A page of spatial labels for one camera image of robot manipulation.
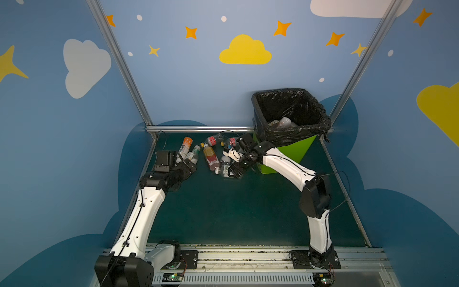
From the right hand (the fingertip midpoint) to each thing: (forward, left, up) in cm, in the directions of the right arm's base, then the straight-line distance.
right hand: (234, 167), depth 88 cm
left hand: (-7, +19, +7) cm, 21 cm away
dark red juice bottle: (+11, +13, -9) cm, 20 cm away
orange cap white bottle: (+21, +32, -11) cm, 40 cm away
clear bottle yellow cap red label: (+27, +16, -11) cm, 33 cm away
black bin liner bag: (+30, -35, +16) cm, 49 cm away
